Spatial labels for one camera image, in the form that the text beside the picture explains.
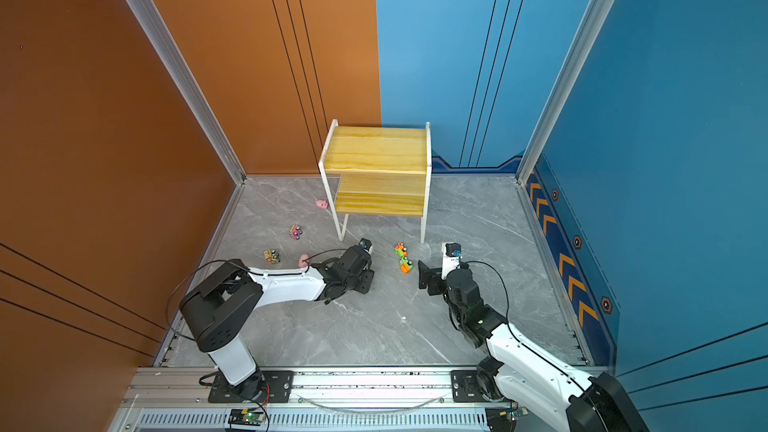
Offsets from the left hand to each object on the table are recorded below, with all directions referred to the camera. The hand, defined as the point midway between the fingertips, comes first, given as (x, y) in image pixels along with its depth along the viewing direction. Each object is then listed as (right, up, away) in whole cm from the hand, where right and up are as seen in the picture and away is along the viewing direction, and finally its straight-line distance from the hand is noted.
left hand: (369, 272), depth 93 cm
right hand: (+18, +5, -10) cm, 21 cm away
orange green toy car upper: (+10, +6, +3) cm, 12 cm away
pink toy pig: (-18, +21, +16) cm, 32 cm away
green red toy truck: (-31, +5, +1) cm, 32 cm away
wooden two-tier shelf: (+3, +30, -16) cm, 34 cm away
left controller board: (-28, -29, -22) cm, 46 cm away
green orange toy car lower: (+11, +2, 0) cm, 12 cm away
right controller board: (+33, -30, -22) cm, 50 cm away
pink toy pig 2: (-21, +2, +1) cm, 22 cm away
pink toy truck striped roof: (-26, +12, +9) cm, 30 cm away
